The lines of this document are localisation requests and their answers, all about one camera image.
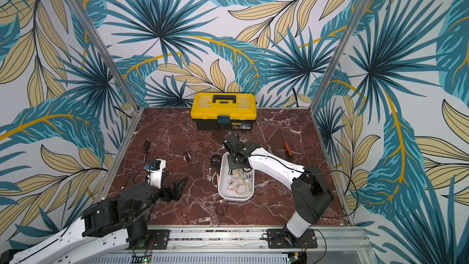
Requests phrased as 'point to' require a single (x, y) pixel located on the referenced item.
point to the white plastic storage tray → (241, 176)
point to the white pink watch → (230, 183)
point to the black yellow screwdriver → (146, 144)
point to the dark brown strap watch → (187, 157)
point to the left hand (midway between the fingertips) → (178, 180)
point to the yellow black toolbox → (223, 112)
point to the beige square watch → (242, 193)
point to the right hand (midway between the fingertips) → (236, 161)
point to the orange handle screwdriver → (286, 147)
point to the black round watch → (215, 161)
